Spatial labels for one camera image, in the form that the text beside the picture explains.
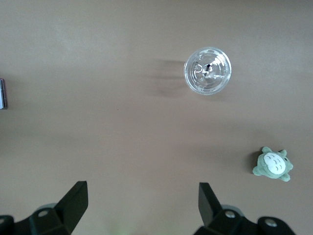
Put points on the clear plastic lidded cup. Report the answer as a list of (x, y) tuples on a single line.
[(207, 78)]

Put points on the grey green plush toy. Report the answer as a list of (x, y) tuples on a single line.
[(272, 164)]

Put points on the black drinking straw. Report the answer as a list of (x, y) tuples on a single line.
[(208, 66)]

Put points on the brown paper table cover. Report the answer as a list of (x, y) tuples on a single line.
[(97, 73)]

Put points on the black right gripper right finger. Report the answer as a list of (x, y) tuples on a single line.
[(215, 218)]

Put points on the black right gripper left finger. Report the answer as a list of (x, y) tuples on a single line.
[(66, 210)]

